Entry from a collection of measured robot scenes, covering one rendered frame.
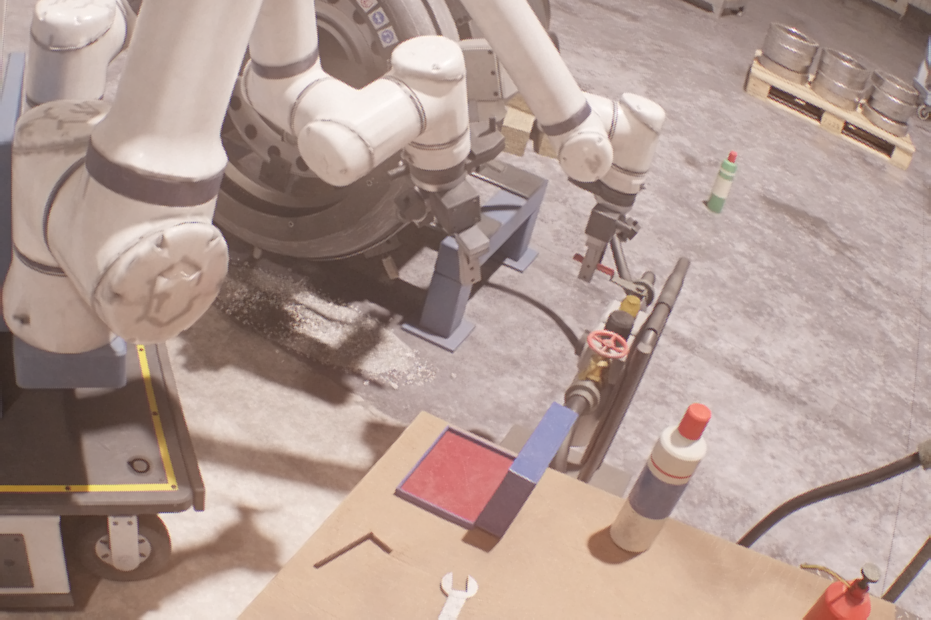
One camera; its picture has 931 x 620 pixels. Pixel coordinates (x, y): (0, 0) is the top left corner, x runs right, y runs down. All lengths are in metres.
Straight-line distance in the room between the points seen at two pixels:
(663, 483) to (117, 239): 0.68
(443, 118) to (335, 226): 0.76
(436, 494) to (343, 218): 0.81
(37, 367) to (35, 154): 0.28
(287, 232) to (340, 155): 0.90
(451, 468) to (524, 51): 0.61
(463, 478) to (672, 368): 1.35
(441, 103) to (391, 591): 0.58
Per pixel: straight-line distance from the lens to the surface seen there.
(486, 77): 1.67
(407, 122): 1.10
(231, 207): 2.00
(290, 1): 1.08
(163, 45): 0.83
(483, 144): 1.24
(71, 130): 1.01
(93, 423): 1.41
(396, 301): 2.39
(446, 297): 2.23
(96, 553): 1.54
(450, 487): 1.20
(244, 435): 1.90
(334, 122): 1.06
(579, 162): 1.46
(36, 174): 1.02
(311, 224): 1.90
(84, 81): 1.48
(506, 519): 1.12
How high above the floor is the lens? 1.29
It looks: 29 degrees down
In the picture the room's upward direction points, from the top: 16 degrees clockwise
